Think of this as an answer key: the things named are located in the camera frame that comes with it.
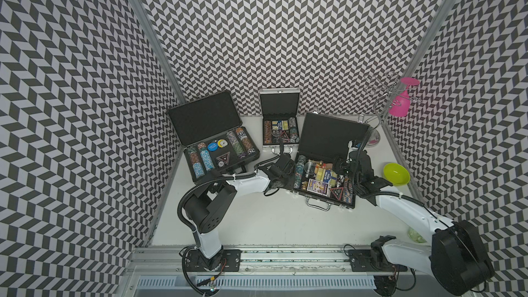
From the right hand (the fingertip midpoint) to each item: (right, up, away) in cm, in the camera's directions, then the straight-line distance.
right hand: (339, 161), depth 87 cm
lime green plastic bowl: (+29, -7, +7) cm, 30 cm away
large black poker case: (-57, +10, +14) cm, 60 cm away
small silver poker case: (-24, +19, +28) cm, 41 cm away
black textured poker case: (-4, +9, +11) cm, 15 cm away
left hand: (-21, -10, +4) cm, 24 cm away
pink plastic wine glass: (+28, +24, +2) cm, 37 cm away
